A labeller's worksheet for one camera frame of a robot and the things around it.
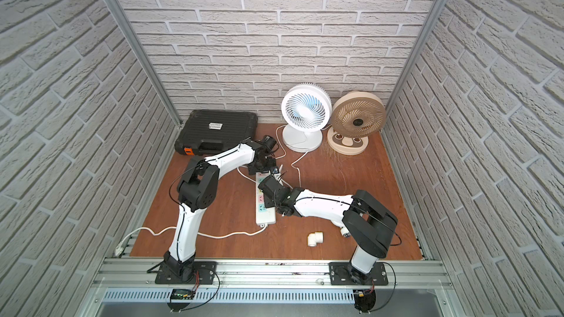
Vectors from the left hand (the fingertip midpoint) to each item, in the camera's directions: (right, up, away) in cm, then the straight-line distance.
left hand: (263, 165), depth 102 cm
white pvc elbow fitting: (+22, -25, -23) cm, 40 cm away
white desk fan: (+19, +24, -13) cm, 34 cm away
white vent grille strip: (-28, -40, -32) cm, 58 cm away
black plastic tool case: (-27, +16, +6) cm, 32 cm away
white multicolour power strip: (+2, -19, -17) cm, 25 cm away
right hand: (+6, -10, -14) cm, 18 cm away
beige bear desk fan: (+41, +21, -10) cm, 47 cm away
